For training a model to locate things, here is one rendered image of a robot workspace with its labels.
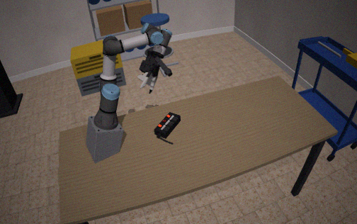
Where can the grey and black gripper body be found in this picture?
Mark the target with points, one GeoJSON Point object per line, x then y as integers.
{"type": "Point", "coordinates": [146, 64]}

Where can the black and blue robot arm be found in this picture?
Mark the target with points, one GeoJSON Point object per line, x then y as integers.
{"type": "Point", "coordinates": [106, 117]}

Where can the black power strip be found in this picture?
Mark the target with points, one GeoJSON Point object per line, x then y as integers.
{"type": "Point", "coordinates": [167, 125]}

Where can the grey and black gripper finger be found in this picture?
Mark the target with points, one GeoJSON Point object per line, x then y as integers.
{"type": "Point", "coordinates": [146, 76]}
{"type": "Point", "coordinates": [151, 82]}

